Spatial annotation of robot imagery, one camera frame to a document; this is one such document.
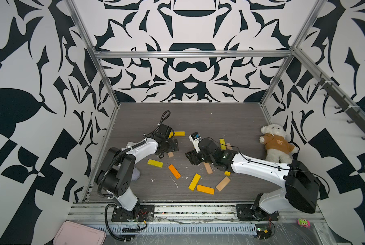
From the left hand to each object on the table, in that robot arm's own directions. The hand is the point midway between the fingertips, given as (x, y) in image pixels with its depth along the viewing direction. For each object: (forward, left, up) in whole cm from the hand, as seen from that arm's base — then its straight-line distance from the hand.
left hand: (169, 145), depth 94 cm
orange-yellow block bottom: (-25, -19, -4) cm, 32 cm away
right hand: (-9, -11, +9) cm, 16 cm away
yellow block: (-10, +8, -2) cm, 13 cm away
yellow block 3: (-21, -14, -3) cm, 25 cm away
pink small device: (-42, -61, -1) cm, 74 cm away
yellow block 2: (-17, -33, -4) cm, 37 cm away
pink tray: (-41, +43, -2) cm, 59 cm away
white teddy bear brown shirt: (-7, -63, +3) cm, 63 cm away
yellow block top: (+9, -5, -2) cm, 10 cm away
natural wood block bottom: (-23, -29, -3) cm, 37 cm away
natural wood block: (-5, -1, -3) cm, 6 cm away
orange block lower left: (-14, -2, -3) cm, 14 cm away
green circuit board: (-44, -44, -5) cm, 62 cm away
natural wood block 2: (-1, -37, -3) cm, 37 cm away
